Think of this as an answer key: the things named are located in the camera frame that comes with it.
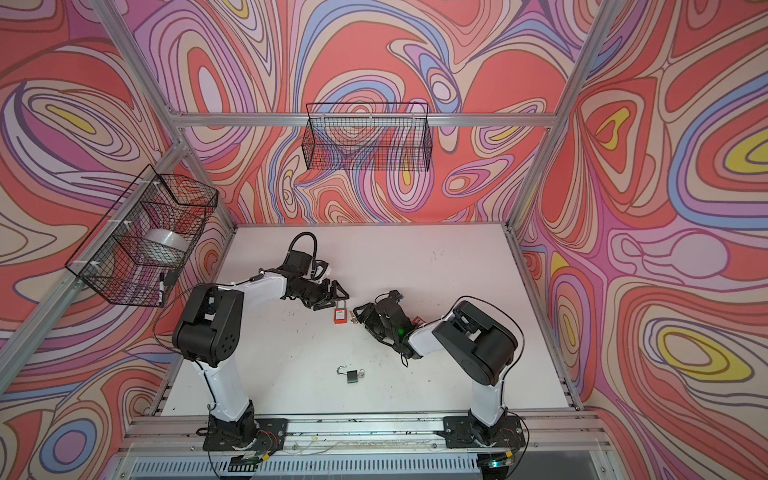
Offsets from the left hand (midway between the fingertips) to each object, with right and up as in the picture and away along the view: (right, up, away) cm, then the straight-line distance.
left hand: (345, 297), depth 94 cm
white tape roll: (-42, +17, -21) cm, 50 cm away
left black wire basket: (-50, +14, -20) cm, 55 cm away
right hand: (+4, -7, -2) cm, 8 cm away
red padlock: (-1, -6, -1) cm, 6 cm away
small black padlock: (+4, -20, -12) cm, 24 cm away
